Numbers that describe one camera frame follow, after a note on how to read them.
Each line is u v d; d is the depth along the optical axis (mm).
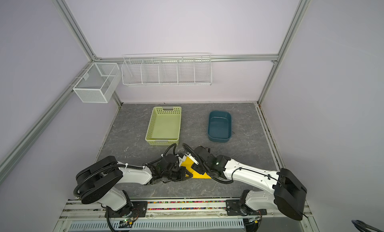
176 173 742
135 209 735
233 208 737
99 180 454
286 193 407
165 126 1074
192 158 708
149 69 992
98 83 984
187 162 848
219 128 1044
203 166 598
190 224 708
